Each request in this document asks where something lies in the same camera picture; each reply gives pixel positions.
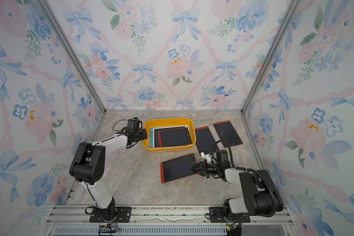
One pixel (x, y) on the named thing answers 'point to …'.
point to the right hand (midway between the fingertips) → (191, 162)
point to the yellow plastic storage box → (163, 122)
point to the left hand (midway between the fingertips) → (146, 132)
